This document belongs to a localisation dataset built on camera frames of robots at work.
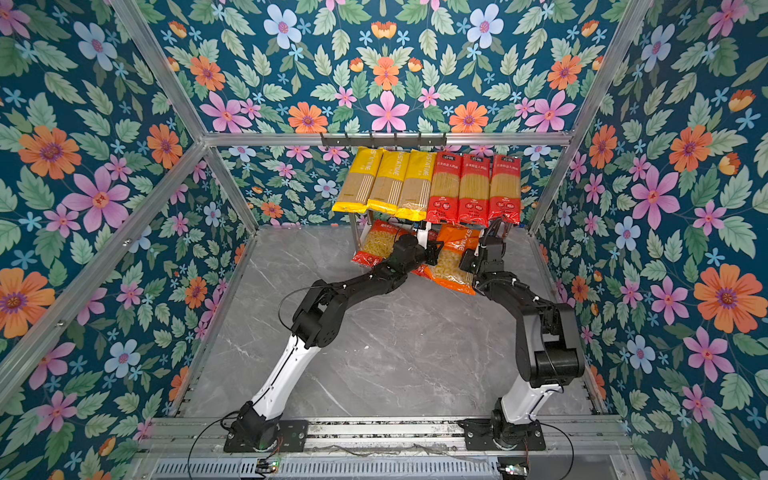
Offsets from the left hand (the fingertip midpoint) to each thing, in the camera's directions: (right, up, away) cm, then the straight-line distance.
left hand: (445, 238), depth 96 cm
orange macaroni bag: (0, -10, -4) cm, 11 cm away
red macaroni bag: (-22, -2, +5) cm, 23 cm away
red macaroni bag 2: (-4, +1, +2) cm, 5 cm away
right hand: (+10, -4, -1) cm, 11 cm away
